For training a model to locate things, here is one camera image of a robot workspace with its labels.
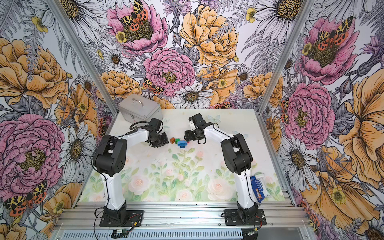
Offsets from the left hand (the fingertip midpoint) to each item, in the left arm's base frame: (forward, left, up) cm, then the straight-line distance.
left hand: (166, 145), depth 100 cm
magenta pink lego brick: (0, -15, +3) cm, 15 cm away
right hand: (+2, -15, +4) cm, 16 cm away
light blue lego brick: (0, -10, +1) cm, 10 cm away
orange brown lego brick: (+3, -4, +1) cm, 5 cm away
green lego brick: (+4, -7, +1) cm, 8 cm away
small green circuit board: (-46, +16, -1) cm, 49 cm away
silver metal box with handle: (+21, +20, +14) cm, 32 cm away
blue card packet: (-29, -51, +4) cm, 59 cm away
